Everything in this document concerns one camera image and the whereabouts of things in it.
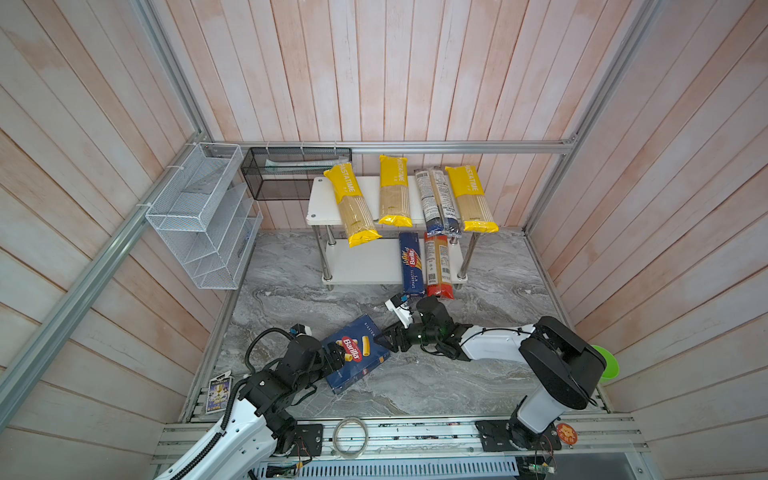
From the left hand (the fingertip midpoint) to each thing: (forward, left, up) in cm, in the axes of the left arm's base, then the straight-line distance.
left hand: (333, 363), depth 79 cm
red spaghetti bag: (+32, -32, +2) cm, 45 cm away
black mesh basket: (+60, +21, +18) cm, 66 cm away
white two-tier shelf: (+34, 0, 0) cm, 34 cm away
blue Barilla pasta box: (+3, -8, -1) cm, 8 cm away
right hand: (+7, -12, 0) cm, 14 cm away
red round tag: (-15, -61, -7) cm, 63 cm away
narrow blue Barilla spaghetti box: (+32, -23, +3) cm, 40 cm away
